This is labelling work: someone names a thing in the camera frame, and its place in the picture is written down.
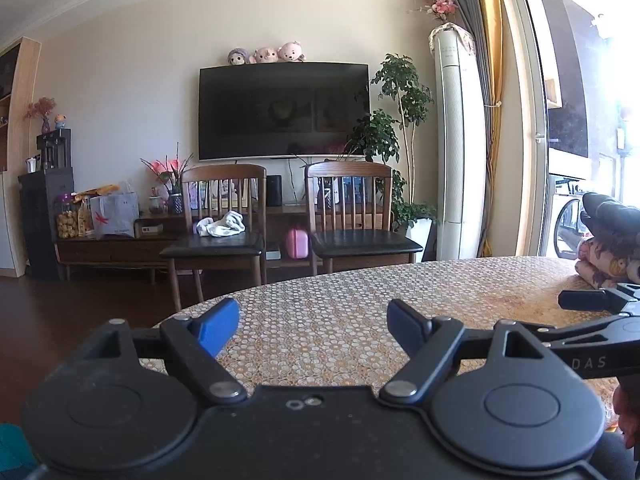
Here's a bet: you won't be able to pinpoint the cardboard box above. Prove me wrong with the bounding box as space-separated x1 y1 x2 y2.
134 218 165 238

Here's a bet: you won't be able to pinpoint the plush toys on television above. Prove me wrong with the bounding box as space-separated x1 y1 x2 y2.
277 41 306 63

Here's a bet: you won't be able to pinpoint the potted green plant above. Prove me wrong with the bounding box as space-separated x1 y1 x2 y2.
345 53 440 263

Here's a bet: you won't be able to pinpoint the teal two-tone knit sweater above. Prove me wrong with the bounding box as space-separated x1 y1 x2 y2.
0 422 38 480

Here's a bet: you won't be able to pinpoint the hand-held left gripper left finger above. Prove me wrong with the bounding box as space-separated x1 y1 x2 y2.
97 298 249 406

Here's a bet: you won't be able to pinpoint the sliding glass door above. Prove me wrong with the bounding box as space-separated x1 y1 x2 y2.
500 0 640 261

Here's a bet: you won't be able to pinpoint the white crumpled cloth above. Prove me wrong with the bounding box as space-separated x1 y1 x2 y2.
195 211 247 238

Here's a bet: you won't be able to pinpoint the person's right hand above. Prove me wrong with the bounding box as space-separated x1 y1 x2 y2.
613 384 640 452

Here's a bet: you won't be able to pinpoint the white tower air conditioner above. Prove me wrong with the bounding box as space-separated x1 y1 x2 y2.
429 24 487 261

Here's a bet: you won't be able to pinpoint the pink case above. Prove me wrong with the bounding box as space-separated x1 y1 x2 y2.
285 227 309 261

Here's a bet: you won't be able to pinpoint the stack of folded clothes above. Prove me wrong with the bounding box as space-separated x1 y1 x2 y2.
574 191 640 291

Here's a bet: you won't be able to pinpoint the grey gift bag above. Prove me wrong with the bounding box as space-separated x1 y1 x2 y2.
89 191 140 239

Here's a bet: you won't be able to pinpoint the grey curtain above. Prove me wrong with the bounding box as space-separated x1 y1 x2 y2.
445 0 495 256

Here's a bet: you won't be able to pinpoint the wall television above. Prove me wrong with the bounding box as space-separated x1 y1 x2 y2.
198 61 372 162

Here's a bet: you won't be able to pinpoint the wooden chair black seat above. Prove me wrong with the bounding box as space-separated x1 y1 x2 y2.
304 161 425 277
160 164 268 311

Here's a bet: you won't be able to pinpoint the black drink dispenser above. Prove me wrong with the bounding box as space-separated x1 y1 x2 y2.
36 128 72 170

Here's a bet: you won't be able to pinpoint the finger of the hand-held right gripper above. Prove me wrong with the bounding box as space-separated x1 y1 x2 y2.
537 315 640 351
558 283 640 314

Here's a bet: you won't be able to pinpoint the pink flower arrangement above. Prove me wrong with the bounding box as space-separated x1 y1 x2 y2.
410 0 460 23

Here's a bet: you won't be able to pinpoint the clear snack jar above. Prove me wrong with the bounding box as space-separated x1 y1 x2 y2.
55 195 81 239

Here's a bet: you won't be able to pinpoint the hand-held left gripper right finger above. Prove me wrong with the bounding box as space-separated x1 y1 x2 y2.
378 298 551 406

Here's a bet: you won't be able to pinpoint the pink flowers in patterned vase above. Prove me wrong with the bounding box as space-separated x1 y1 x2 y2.
140 142 196 215

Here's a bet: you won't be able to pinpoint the picture frame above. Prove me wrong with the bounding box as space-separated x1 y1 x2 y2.
210 180 240 207

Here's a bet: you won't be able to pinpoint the pink flowers in purple vase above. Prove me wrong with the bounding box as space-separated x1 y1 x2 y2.
24 96 57 134

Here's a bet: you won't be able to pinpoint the black cabinet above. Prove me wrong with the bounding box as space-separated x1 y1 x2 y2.
18 167 76 278

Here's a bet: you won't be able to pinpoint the person's leg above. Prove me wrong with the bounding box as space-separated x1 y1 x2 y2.
592 430 640 480

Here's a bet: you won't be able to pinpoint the wooden television cabinet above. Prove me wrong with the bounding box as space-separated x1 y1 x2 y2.
55 202 401 283

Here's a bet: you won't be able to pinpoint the gold curtain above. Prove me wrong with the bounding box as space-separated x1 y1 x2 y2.
472 0 507 258

